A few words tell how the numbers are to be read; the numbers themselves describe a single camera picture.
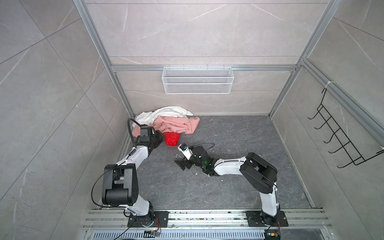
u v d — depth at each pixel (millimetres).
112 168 458
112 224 726
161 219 735
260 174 498
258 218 730
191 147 774
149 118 1098
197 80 1003
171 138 953
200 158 686
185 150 762
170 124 1009
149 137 718
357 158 582
